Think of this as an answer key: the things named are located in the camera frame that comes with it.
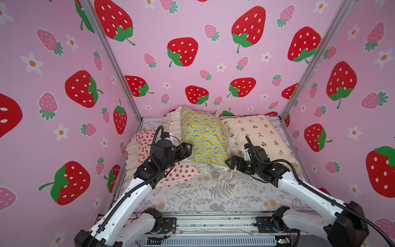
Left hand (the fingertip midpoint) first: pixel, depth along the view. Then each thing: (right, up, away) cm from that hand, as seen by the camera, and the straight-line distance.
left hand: (188, 147), depth 74 cm
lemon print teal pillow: (+9, +7, +10) cm, 15 cm away
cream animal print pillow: (+45, +9, +25) cm, 52 cm away
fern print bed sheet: (+13, -26, +12) cm, 31 cm away
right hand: (+20, -10, +4) cm, 23 cm away
